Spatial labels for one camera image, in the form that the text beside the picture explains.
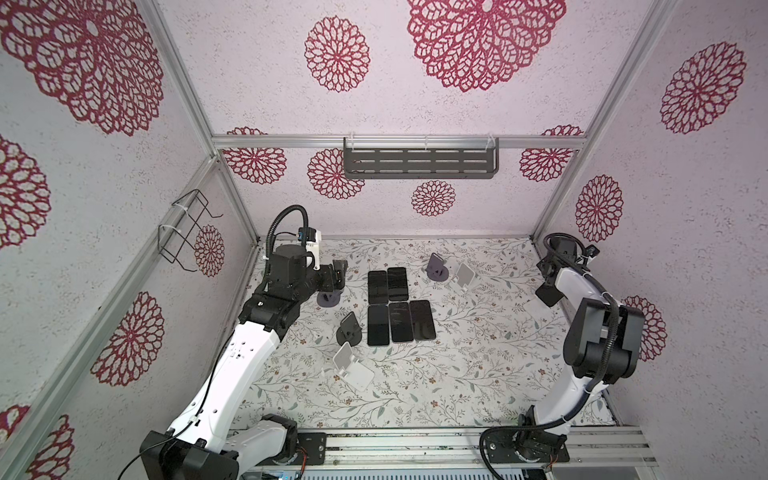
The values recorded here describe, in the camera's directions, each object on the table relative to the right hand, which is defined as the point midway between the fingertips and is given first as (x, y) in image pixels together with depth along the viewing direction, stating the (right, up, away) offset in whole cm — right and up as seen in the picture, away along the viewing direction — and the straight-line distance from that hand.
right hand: (566, 267), depth 93 cm
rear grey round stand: (-38, -1, +13) cm, 40 cm away
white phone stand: (-64, -31, -7) cm, 71 cm away
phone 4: (-51, -18, +4) cm, 54 cm away
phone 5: (-43, -18, +10) cm, 48 cm away
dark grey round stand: (-67, -19, -3) cm, 69 cm away
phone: (-59, -7, +12) cm, 61 cm away
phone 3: (-58, -18, +2) cm, 61 cm away
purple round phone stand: (-75, -10, +5) cm, 76 cm away
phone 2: (-52, -6, +14) cm, 54 cm away
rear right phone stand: (-29, -3, +8) cm, 31 cm away
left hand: (-70, 0, -17) cm, 72 cm away
